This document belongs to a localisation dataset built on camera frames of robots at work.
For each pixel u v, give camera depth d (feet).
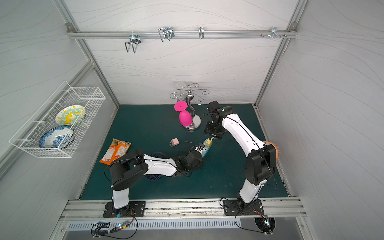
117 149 3.05
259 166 1.49
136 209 2.40
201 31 2.36
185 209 2.46
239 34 5.65
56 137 2.04
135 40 2.57
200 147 2.55
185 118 2.92
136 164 1.75
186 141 3.24
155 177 2.57
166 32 2.50
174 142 3.14
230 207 2.41
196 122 3.52
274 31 2.51
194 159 2.25
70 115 2.30
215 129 2.31
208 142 2.97
